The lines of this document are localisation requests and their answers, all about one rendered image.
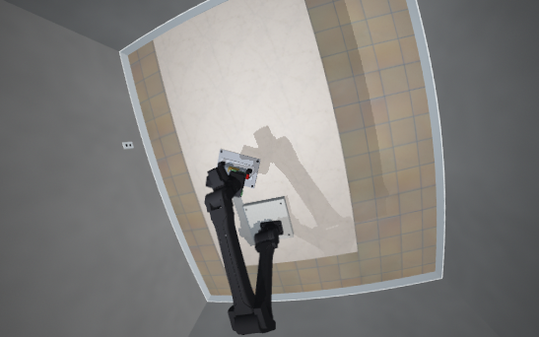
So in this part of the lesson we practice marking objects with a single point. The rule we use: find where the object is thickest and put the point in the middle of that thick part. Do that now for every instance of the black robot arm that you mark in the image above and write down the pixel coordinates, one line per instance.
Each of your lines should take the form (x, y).
(251, 313)

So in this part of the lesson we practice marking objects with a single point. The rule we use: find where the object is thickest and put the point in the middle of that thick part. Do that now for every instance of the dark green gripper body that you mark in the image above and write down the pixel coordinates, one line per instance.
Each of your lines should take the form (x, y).
(238, 181)

